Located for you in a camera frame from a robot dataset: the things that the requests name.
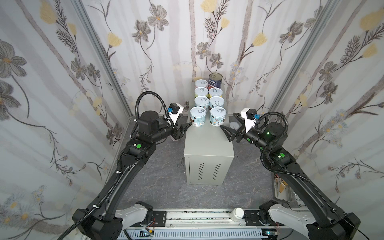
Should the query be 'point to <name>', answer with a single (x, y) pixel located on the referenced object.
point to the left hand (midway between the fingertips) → (184, 115)
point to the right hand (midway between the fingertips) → (230, 117)
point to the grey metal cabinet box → (208, 152)
